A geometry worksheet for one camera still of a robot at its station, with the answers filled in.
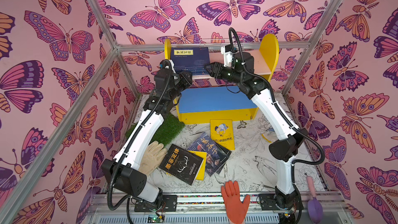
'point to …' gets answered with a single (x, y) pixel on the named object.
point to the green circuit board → (153, 219)
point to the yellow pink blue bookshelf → (206, 100)
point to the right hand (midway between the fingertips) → (207, 63)
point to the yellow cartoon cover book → (222, 131)
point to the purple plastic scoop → (314, 208)
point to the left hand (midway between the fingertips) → (193, 71)
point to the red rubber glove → (236, 209)
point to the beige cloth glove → (152, 157)
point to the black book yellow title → (182, 164)
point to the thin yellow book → (201, 173)
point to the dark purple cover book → (216, 154)
